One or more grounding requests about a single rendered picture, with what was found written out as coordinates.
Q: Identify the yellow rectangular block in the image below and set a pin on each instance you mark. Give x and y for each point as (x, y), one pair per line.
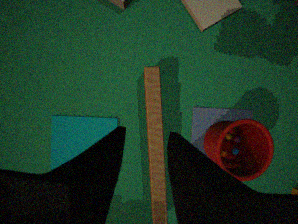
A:
(294, 191)

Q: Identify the tan flat bar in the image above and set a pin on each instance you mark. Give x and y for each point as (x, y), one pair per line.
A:
(155, 138)

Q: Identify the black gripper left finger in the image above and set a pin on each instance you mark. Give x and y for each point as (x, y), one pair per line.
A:
(77, 192)

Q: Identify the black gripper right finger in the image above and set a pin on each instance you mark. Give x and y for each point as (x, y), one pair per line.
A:
(204, 193)

